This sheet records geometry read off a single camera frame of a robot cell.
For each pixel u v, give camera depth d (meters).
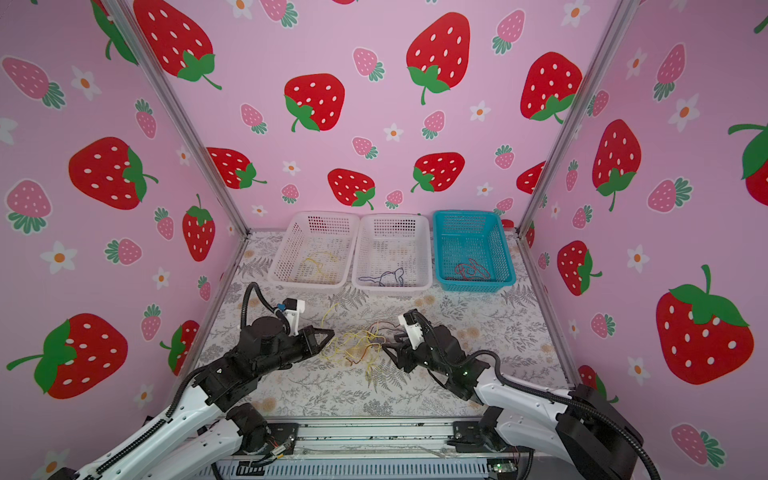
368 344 0.82
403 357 0.70
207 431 0.60
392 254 1.13
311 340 0.64
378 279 1.01
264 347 0.55
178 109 0.84
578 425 0.41
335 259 1.11
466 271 1.07
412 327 0.71
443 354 0.60
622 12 0.69
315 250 1.15
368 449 0.73
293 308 0.68
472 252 1.15
